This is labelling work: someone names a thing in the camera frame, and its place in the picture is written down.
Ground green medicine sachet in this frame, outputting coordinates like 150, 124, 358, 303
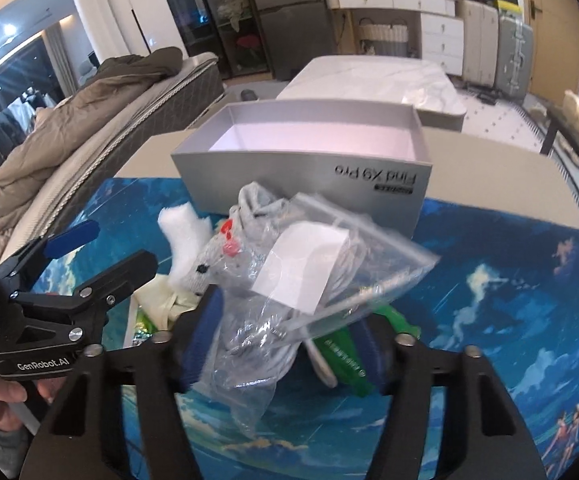
123, 292, 159, 348

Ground cream cloth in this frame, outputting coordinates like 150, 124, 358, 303
133, 274, 200, 330

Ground white foam block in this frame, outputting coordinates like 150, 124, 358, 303
158, 203, 213, 292

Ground clear zip plastic bag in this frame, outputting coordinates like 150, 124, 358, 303
197, 193, 439, 436

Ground beige blanket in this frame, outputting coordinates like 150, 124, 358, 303
0, 71, 164, 238

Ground olive green jacket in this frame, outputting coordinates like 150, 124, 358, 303
90, 47, 183, 82

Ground grey slipper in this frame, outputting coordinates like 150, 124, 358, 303
240, 89, 259, 102

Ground dark glass display cabinet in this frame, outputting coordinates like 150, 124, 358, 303
167, 0, 270, 79

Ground grey phone box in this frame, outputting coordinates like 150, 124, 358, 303
171, 100, 433, 236

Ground silver refrigerator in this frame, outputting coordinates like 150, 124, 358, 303
254, 0, 335, 80

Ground white plush toy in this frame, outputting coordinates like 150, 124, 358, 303
562, 90, 579, 133

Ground marble coffee table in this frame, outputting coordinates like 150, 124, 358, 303
277, 55, 467, 132

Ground woven basket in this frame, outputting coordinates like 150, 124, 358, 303
358, 18, 409, 58

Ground silver suitcase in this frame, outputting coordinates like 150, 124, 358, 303
495, 14, 533, 100

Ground white drawer desk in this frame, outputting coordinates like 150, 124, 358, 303
325, 0, 465, 77

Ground wooden door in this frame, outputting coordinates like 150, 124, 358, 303
524, 0, 579, 104

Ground beige suitcase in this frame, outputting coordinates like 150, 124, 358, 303
457, 0, 499, 88

